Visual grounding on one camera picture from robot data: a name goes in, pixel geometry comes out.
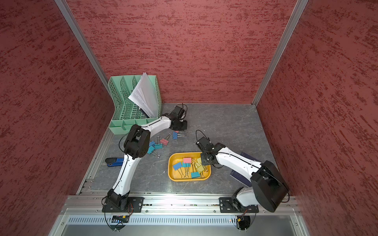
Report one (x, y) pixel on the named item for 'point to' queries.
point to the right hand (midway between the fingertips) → (208, 161)
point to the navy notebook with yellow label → (239, 178)
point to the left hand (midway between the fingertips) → (185, 129)
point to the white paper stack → (145, 96)
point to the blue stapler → (114, 162)
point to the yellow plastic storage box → (176, 172)
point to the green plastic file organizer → (126, 112)
